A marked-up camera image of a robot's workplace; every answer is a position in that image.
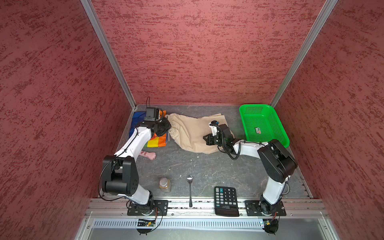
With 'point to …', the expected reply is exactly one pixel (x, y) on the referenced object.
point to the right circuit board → (270, 226)
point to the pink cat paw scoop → (150, 155)
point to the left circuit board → (146, 222)
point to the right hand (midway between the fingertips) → (201, 140)
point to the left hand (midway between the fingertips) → (171, 128)
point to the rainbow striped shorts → (156, 141)
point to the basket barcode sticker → (257, 130)
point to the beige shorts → (189, 131)
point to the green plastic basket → (260, 124)
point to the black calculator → (226, 201)
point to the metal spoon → (190, 178)
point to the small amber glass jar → (165, 185)
